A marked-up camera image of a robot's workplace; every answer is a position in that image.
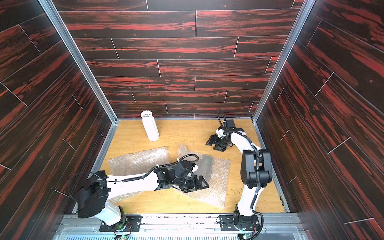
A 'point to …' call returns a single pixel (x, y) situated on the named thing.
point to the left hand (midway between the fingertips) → (205, 189)
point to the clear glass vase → (205, 165)
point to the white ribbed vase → (150, 125)
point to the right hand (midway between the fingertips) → (213, 145)
